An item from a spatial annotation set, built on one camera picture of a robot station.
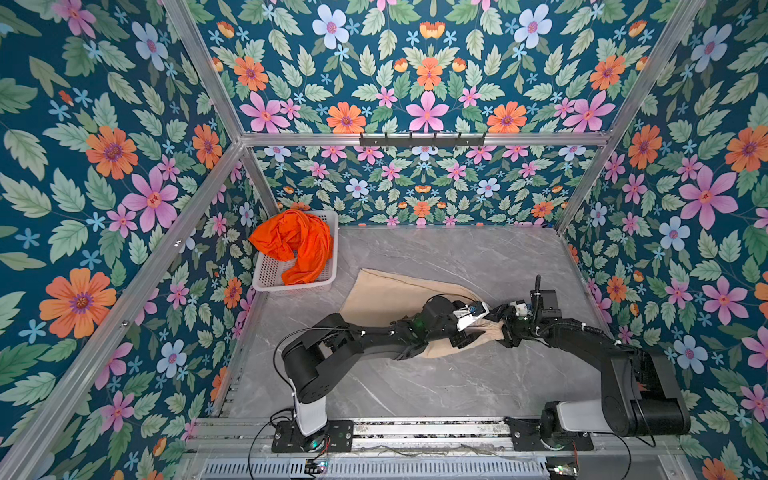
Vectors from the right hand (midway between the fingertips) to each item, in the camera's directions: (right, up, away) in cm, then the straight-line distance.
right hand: (484, 320), depth 88 cm
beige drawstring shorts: (-32, +6, +10) cm, 34 cm away
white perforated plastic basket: (-71, +14, +13) cm, 73 cm away
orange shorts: (-63, +26, +17) cm, 70 cm away
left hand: (-2, +3, -8) cm, 9 cm away
